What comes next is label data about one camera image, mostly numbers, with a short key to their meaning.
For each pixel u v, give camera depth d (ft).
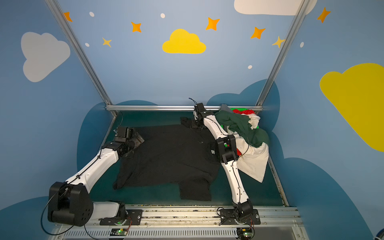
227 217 2.46
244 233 2.35
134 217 2.47
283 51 2.77
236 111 3.67
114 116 4.04
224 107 3.67
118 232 2.32
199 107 2.90
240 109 3.65
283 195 2.85
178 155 3.17
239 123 3.39
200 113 2.70
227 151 2.25
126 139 2.19
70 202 1.33
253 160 3.08
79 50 2.75
